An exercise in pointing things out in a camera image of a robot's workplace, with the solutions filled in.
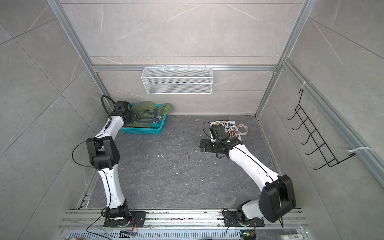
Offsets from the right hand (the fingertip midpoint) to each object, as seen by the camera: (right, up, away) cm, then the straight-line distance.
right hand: (207, 145), depth 84 cm
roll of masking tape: (+28, +6, +23) cm, 37 cm away
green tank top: (-42, +21, +27) cm, 54 cm away
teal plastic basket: (-35, +9, +17) cm, 40 cm away
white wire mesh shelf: (-19, +43, +17) cm, 49 cm away
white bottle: (+38, -40, -17) cm, 58 cm away
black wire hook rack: (+48, 0, -22) cm, 53 cm away
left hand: (-51, +20, +18) cm, 57 cm away
